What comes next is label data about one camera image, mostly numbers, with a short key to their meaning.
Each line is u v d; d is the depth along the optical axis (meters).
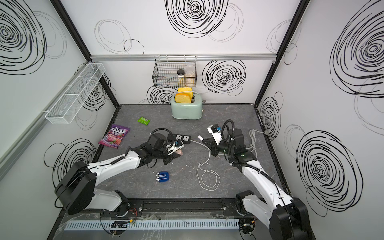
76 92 0.79
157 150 0.69
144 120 1.08
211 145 0.72
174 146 0.72
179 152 0.82
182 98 0.97
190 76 0.85
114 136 0.99
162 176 0.82
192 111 1.07
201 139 0.76
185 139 0.96
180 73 0.85
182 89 1.01
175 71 0.89
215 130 0.66
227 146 0.66
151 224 0.77
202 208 0.75
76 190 0.42
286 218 0.38
